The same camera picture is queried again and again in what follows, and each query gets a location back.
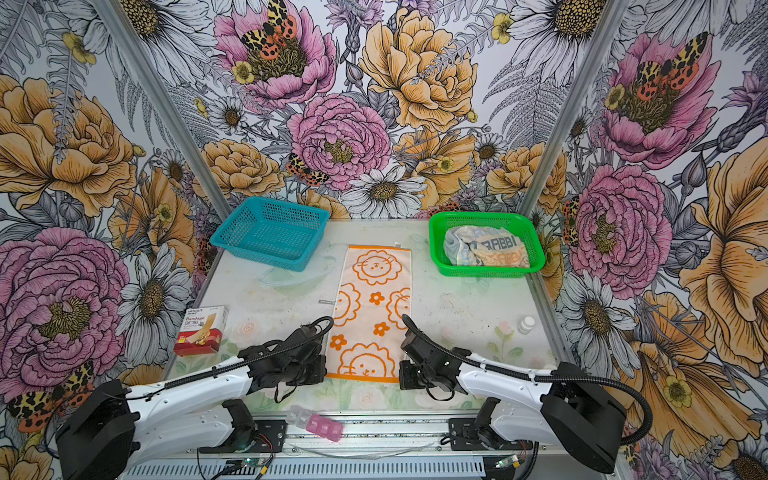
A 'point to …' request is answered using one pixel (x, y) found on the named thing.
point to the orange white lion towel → (367, 338)
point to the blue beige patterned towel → (479, 245)
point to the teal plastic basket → (271, 231)
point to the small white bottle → (526, 325)
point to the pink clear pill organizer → (311, 421)
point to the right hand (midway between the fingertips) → (403, 389)
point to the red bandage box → (201, 330)
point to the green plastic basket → (441, 221)
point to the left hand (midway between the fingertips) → (322, 380)
